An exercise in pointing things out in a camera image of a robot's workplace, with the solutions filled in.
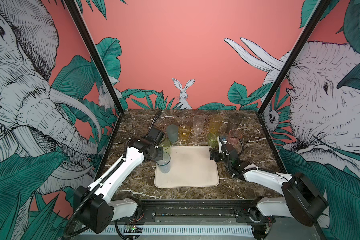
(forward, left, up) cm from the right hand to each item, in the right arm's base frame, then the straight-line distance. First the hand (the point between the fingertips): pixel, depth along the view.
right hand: (214, 146), depth 88 cm
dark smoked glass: (+29, -21, -12) cm, 37 cm away
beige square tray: (-9, +14, -11) cm, 20 cm away
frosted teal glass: (+14, +26, -6) cm, 30 cm away
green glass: (+10, -1, -9) cm, 14 cm away
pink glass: (+13, -17, -10) cm, 24 cm away
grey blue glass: (-14, +29, +3) cm, 32 cm away
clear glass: (+19, +8, +1) cm, 20 cm away
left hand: (-8, +32, +6) cm, 34 cm away
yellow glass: (+16, +18, -7) cm, 25 cm away
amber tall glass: (+22, -4, -4) cm, 23 cm away
